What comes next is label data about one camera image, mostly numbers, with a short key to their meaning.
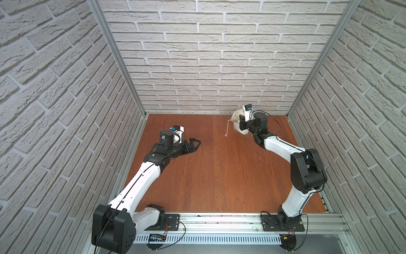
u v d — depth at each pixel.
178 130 0.69
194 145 0.70
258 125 0.72
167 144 0.62
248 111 0.79
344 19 0.73
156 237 0.72
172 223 0.74
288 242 0.69
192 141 0.70
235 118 0.91
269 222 0.74
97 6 0.70
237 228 0.74
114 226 0.38
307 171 0.49
